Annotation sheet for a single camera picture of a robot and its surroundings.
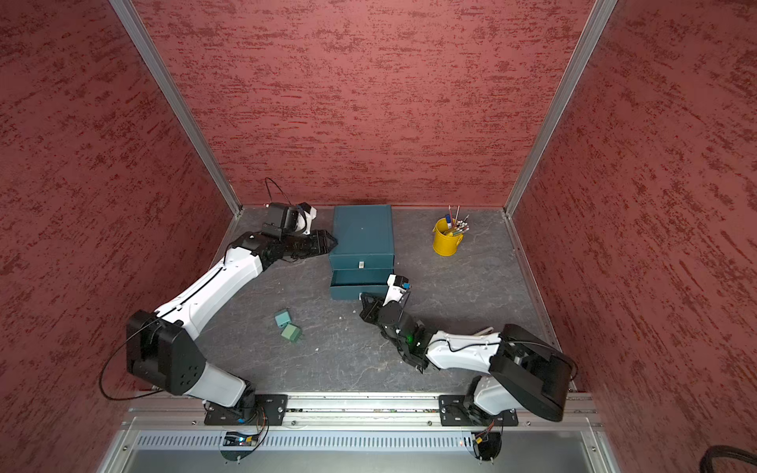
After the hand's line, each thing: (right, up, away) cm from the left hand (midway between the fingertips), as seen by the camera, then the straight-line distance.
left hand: (328, 249), depth 83 cm
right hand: (+9, -15, -1) cm, 17 cm away
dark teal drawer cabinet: (+8, +6, +3) cm, 10 cm away
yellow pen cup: (+38, +1, +20) cm, 43 cm away
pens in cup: (+40, +7, +10) cm, 42 cm away
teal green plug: (-15, -22, +6) cm, 27 cm away
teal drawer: (+10, -4, -1) cm, 11 cm away
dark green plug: (-11, -25, +2) cm, 28 cm away
